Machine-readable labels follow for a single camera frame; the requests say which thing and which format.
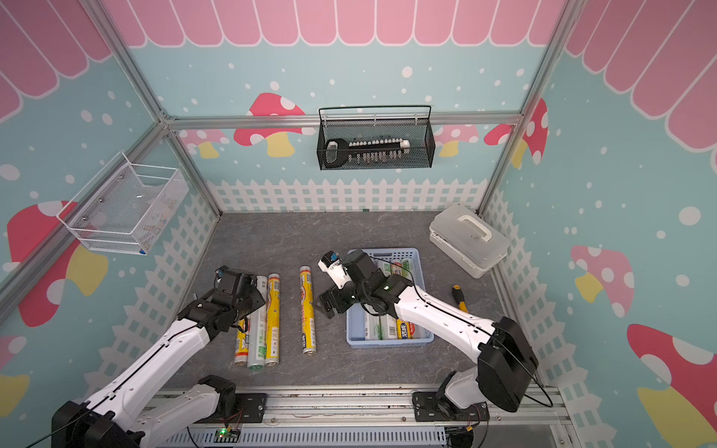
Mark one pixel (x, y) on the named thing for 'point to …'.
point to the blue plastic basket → (405, 262)
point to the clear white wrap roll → (388, 323)
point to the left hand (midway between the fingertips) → (256, 301)
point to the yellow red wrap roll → (405, 329)
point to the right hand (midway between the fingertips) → (326, 295)
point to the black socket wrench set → (338, 151)
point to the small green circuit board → (226, 435)
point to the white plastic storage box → (469, 240)
